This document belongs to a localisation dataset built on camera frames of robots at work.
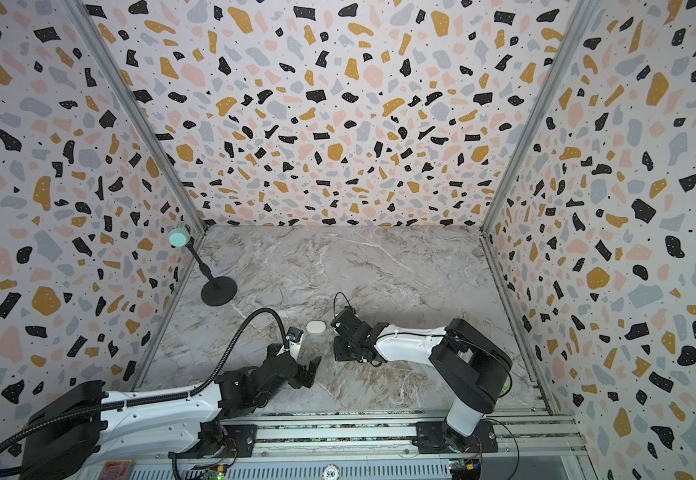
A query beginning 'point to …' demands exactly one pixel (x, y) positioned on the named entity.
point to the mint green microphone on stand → (218, 291)
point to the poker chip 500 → (330, 472)
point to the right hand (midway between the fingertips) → (335, 347)
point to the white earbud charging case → (316, 327)
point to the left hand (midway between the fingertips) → (313, 351)
